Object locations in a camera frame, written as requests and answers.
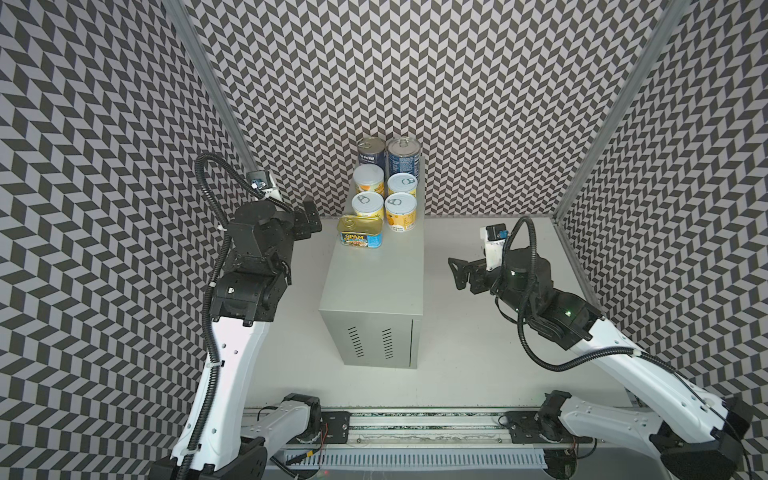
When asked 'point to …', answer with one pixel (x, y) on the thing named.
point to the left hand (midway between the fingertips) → (286, 203)
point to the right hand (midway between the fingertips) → (467, 265)
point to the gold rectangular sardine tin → (360, 231)
